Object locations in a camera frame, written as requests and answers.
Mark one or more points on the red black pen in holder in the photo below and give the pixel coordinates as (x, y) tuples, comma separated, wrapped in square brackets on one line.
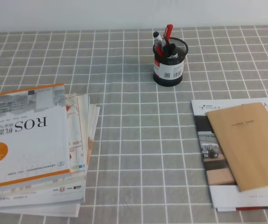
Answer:
[(158, 50)]

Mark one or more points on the black mesh pen holder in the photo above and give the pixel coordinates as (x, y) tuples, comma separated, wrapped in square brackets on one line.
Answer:
[(168, 71)]

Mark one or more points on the stack of books underneath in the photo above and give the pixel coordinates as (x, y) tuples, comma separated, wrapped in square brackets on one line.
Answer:
[(61, 197)]

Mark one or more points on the black capped white marker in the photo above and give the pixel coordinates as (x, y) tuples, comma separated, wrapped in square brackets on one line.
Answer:
[(157, 38)]

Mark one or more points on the white ROS textbook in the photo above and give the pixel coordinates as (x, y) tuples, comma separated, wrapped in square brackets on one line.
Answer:
[(33, 136)]

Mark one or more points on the grey checkered tablecloth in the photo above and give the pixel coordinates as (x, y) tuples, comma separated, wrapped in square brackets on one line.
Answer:
[(146, 165)]

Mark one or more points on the tan classic notebook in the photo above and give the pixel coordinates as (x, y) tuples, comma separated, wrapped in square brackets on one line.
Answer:
[(242, 133)]

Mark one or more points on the black marker in holder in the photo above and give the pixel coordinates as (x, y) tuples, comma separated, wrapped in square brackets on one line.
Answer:
[(170, 51)]

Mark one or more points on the red gel pen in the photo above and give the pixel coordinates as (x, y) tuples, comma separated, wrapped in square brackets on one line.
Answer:
[(167, 33)]

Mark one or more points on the white Agilex brochure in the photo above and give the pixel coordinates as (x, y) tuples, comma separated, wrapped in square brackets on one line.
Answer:
[(223, 188)]

